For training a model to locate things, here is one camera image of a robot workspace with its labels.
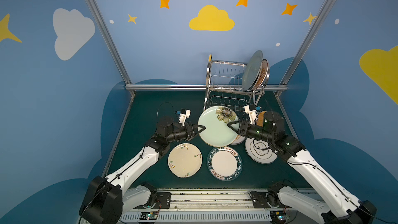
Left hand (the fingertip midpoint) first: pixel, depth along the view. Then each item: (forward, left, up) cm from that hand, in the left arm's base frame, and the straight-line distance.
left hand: (206, 130), depth 70 cm
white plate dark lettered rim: (-6, -11, -26) cm, 29 cm away
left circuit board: (-31, +26, -26) cm, 48 cm away
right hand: (+2, -11, +3) cm, 11 cm away
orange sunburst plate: (+9, -22, -25) cm, 35 cm away
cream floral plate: (-5, +11, -25) cm, 28 cm away
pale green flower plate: (-1, -5, -1) cm, 5 cm away
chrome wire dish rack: (+60, -18, -13) cm, 64 cm away
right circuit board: (-30, -34, -26) cm, 53 cm away
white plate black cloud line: (+1, -33, -25) cm, 41 cm away
